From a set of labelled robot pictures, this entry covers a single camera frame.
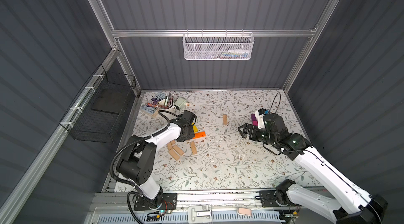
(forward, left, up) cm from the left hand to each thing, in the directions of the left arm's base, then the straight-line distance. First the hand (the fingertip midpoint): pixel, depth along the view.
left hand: (191, 136), depth 91 cm
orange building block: (+2, -5, -2) cm, 6 cm away
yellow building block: (+8, -2, -4) cm, 9 cm away
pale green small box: (+25, +9, +1) cm, 26 cm away
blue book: (+24, +29, -1) cm, 38 cm away
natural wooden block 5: (+15, -21, -5) cm, 27 cm away
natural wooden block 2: (-5, -1, -5) cm, 7 cm away
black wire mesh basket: (-1, +43, +23) cm, 49 cm away
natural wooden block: (-9, +10, -5) cm, 14 cm away
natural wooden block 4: (-4, +13, -4) cm, 14 cm away
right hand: (-6, -28, +17) cm, 33 cm away
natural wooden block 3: (-6, +8, -5) cm, 11 cm away
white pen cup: (+22, +17, +4) cm, 28 cm away
